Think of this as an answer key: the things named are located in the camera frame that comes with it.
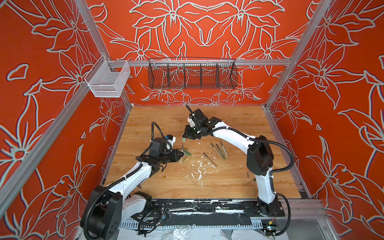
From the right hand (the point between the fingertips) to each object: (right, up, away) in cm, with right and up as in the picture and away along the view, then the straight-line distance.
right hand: (179, 135), depth 85 cm
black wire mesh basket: (+5, +41, +16) cm, 45 cm away
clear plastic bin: (-47, +35, +8) cm, 59 cm away
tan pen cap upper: (+2, -10, +11) cm, 15 cm away
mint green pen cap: (+3, -2, 0) cm, 4 cm away
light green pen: (+28, -10, +10) cm, 31 cm away
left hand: (+2, -10, -2) cm, 10 cm away
